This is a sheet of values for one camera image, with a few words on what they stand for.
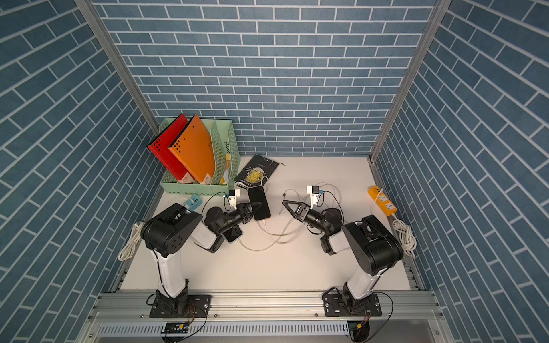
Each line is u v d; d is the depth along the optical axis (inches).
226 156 45.9
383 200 39.2
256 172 43.8
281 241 35.1
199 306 29.0
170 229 20.6
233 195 33.3
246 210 32.3
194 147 39.1
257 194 34.8
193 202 38.4
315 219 29.6
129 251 34.9
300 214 29.0
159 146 34.0
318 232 30.7
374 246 19.0
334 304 28.9
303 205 29.2
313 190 30.9
